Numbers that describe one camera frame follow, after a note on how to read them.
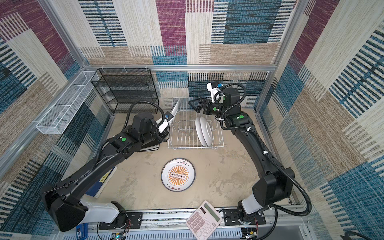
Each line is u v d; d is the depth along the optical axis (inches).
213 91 25.6
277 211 27.6
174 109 27.2
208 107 24.8
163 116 23.1
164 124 24.3
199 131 34.9
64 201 15.3
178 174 34.3
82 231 27.0
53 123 27.4
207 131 35.8
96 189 25.4
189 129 32.8
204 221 28.1
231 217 28.9
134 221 28.8
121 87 42.5
